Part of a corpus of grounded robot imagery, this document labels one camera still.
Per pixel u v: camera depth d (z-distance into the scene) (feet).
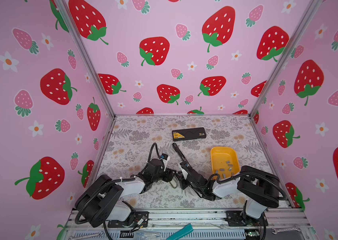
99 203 1.41
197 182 2.13
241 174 1.66
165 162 2.62
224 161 3.13
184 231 2.31
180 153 3.19
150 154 2.29
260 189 1.51
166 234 2.30
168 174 2.56
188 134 3.55
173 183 2.72
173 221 2.45
